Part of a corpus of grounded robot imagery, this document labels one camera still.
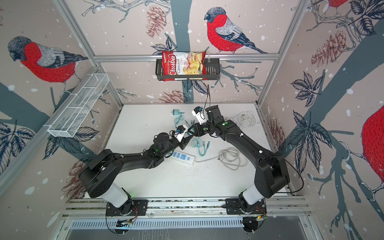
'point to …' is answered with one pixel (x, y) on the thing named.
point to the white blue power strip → (182, 156)
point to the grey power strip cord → (230, 156)
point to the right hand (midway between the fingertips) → (189, 131)
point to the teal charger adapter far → (176, 112)
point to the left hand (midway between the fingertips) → (190, 132)
